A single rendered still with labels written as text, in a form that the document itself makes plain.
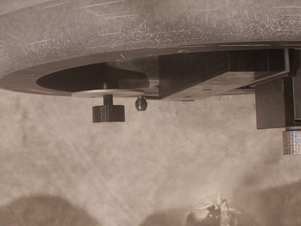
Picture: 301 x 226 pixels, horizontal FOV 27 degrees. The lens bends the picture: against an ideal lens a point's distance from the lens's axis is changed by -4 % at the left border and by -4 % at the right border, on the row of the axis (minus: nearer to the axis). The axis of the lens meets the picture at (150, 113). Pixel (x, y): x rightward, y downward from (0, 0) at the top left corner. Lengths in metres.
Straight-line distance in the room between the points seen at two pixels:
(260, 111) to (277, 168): 0.77
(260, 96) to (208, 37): 0.22
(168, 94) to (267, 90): 0.24
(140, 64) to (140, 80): 0.02
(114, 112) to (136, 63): 0.08
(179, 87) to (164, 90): 0.10
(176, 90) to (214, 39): 0.33
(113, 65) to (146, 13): 0.46
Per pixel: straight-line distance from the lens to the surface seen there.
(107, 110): 0.98
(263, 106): 0.75
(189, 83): 0.81
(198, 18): 0.54
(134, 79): 0.99
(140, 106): 1.02
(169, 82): 0.93
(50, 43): 0.61
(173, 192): 1.48
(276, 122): 0.71
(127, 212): 1.47
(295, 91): 0.70
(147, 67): 1.00
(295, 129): 0.73
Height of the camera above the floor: 1.46
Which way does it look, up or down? 83 degrees down
